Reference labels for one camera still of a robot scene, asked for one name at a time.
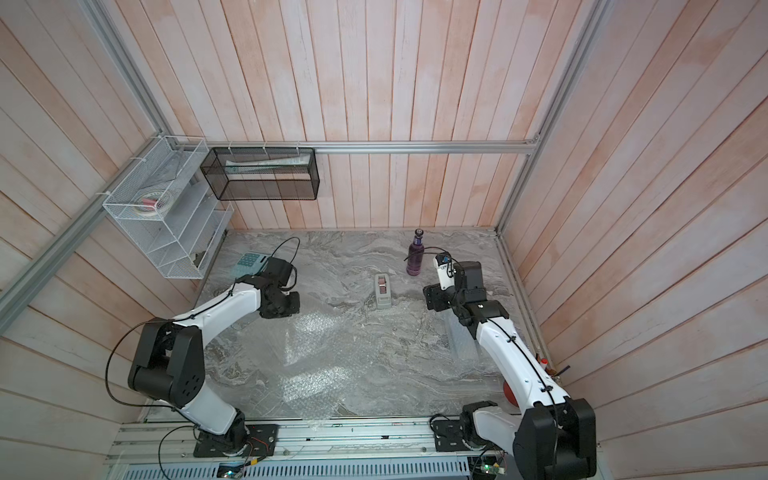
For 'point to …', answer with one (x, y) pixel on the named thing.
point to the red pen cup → (509, 393)
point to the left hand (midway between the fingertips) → (293, 312)
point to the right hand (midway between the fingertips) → (437, 283)
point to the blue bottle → (463, 344)
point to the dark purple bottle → (415, 254)
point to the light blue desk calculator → (250, 263)
